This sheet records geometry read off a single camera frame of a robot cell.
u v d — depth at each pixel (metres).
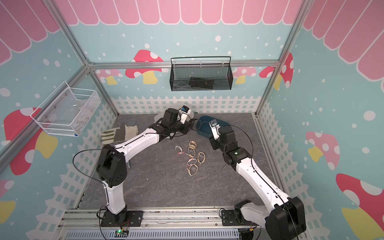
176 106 1.15
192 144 1.00
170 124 0.70
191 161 0.94
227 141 0.57
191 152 0.98
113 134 1.08
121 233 0.73
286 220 0.38
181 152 0.97
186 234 1.59
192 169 0.91
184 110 0.78
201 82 0.85
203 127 1.19
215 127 0.66
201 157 0.95
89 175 0.93
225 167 0.92
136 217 0.74
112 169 0.49
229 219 0.74
